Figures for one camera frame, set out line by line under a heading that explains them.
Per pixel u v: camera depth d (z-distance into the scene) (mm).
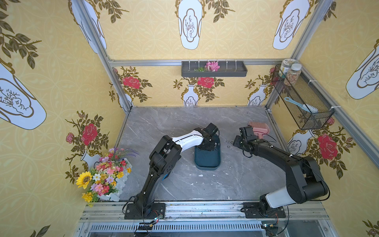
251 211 732
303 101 836
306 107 689
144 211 639
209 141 877
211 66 878
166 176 822
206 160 884
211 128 796
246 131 721
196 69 877
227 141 1004
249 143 683
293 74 798
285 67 854
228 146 976
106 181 676
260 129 1045
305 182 438
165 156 542
